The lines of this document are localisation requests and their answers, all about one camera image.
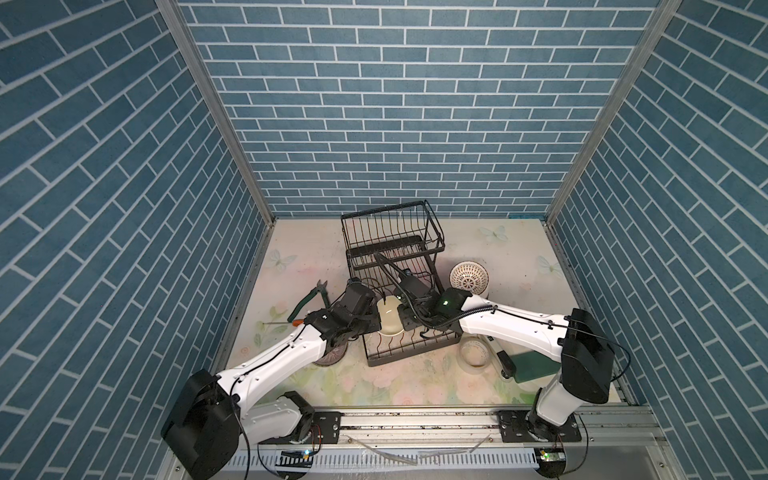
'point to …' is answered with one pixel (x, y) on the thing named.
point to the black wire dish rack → (381, 244)
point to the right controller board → (551, 461)
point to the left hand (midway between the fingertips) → (380, 318)
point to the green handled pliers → (319, 287)
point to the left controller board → (296, 459)
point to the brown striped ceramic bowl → (332, 356)
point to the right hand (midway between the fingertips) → (402, 308)
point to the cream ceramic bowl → (391, 323)
